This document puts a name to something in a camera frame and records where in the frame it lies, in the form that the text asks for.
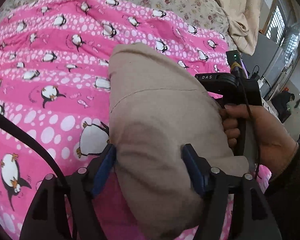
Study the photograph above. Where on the barred window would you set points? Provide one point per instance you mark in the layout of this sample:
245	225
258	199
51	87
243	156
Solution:
282	27

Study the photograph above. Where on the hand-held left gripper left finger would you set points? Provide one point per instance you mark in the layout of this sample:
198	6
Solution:
102	172

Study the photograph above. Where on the person's right hand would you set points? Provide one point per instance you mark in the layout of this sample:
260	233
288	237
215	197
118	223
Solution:
265	130

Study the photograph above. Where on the khaki zip jacket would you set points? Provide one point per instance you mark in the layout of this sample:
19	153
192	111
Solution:
152	110

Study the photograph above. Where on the grey cabinet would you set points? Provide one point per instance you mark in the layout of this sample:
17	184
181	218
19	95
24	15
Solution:
267	55

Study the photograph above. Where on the white power strip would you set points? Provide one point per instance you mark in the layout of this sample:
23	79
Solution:
263	82

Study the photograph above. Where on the person's right forearm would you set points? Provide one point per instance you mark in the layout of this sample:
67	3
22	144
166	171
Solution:
290	192

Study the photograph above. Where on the pink penguin print blanket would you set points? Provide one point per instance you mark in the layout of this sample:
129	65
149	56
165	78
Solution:
52	55

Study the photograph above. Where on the black plug adapter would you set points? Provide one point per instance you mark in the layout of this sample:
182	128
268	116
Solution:
254	72

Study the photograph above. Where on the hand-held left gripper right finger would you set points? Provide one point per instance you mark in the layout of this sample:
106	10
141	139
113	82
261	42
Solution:
195	172

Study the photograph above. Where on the beige hanging cloth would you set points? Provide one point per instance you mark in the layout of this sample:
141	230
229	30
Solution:
242	10

